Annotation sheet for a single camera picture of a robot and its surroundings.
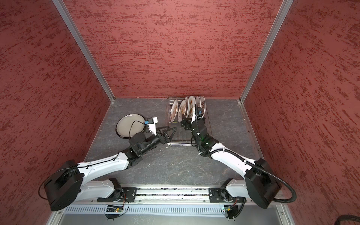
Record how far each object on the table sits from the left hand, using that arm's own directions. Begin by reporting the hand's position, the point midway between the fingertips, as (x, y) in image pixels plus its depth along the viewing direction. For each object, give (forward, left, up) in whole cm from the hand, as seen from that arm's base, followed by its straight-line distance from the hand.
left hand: (173, 130), depth 74 cm
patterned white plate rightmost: (+27, -19, -9) cm, 35 cm away
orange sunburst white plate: (+29, +2, -19) cm, 35 cm away
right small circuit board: (-34, -31, -24) cm, 52 cm away
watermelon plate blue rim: (+26, -11, -8) cm, 30 cm away
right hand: (+9, -8, 0) cm, 12 cm away
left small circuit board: (-34, +30, -25) cm, 52 cm away
